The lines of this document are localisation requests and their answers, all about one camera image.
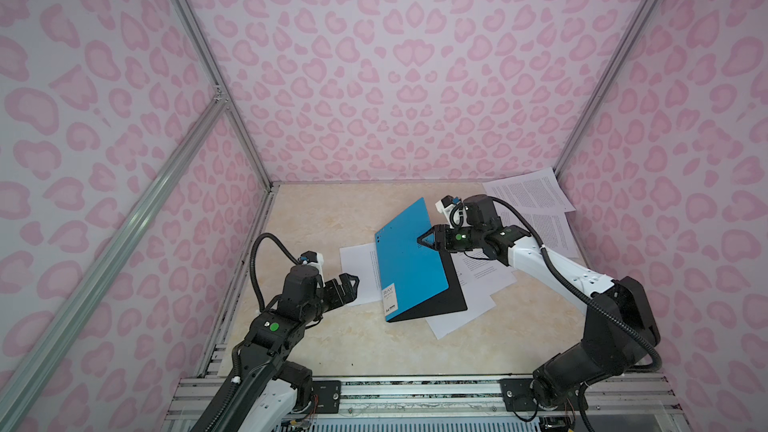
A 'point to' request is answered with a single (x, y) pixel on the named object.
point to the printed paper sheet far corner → (536, 190)
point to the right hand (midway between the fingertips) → (425, 238)
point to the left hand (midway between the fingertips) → (347, 279)
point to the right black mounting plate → (517, 396)
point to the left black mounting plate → (328, 394)
